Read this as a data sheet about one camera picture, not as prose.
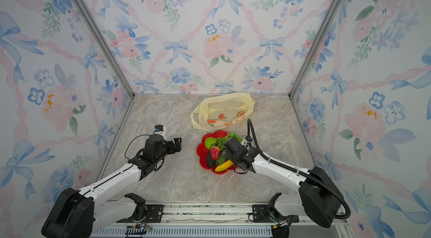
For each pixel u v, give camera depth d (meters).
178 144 0.79
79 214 0.40
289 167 0.48
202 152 0.90
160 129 0.75
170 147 0.77
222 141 0.93
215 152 0.84
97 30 0.86
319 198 0.41
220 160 0.85
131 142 0.70
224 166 0.82
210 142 0.90
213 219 0.73
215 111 1.11
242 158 0.60
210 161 0.85
